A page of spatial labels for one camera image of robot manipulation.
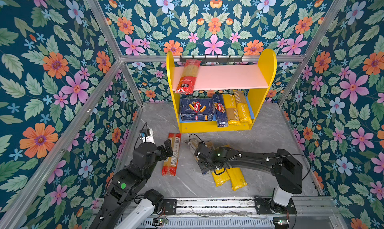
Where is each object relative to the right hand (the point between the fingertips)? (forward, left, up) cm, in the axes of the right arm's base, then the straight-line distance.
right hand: (201, 164), depth 82 cm
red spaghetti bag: (0, +19, -3) cm, 19 cm away
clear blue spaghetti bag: (+12, +5, 0) cm, 13 cm away
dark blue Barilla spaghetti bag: (+29, -12, +12) cm, 34 cm away
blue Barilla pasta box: (+28, +3, +15) cm, 32 cm away
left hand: (+2, +16, +23) cm, 28 cm away
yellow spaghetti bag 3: (-6, -20, -4) cm, 21 cm away
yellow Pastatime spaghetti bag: (+33, -26, +12) cm, 44 cm away
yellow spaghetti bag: (+36, -19, +11) cm, 42 cm away
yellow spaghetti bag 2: (-7, -10, -4) cm, 13 cm away
